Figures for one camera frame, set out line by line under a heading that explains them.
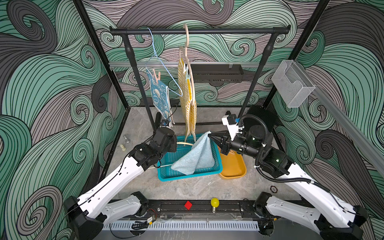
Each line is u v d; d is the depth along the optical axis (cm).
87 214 37
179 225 70
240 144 52
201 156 68
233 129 52
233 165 82
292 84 80
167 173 85
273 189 80
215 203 73
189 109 61
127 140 98
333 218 39
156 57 92
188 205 73
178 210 74
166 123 63
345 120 60
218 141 58
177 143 66
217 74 95
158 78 68
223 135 54
